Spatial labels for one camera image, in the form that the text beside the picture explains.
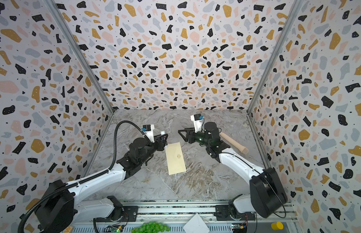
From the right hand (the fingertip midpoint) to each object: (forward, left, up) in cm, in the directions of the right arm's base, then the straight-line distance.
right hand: (179, 129), depth 76 cm
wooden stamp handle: (+1, -41, -24) cm, 48 cm away
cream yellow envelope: (-4, +4, -28) cm, 28 cm away
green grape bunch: (-40, +11, -22) cm, 47 cm away
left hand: (-1, +7, -1) cm, 7 cm away
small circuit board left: (-41, +30, -26) cm, 57 cm away
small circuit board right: (-40, -30, -28) cm, 57 cm away
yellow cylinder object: (-39, -46, -21) cm, 64 cm away
